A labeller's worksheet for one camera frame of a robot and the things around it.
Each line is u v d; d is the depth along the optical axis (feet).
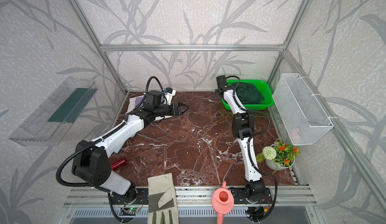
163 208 2.28
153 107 2.16
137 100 3.67
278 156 2.42
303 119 2.03
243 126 2.20
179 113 2.37
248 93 3.56
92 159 1.56
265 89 3.73
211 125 3.33
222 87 2.68
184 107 2.46
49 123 2.11
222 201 2.07
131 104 3.55
